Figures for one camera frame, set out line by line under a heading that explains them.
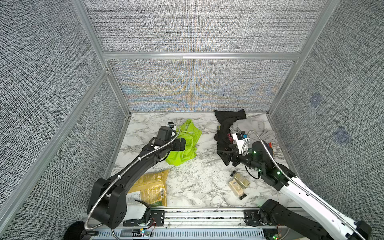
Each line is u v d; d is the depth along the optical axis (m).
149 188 0.76
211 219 0.75
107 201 0.42
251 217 0.73
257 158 0.54
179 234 0.70
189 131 1.03
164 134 0.64
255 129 0.97
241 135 0.60
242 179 0.82
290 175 0.51
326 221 0.41
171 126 0.74
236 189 0.80
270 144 0.99
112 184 0.42
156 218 0.73
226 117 1.16
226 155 0.62
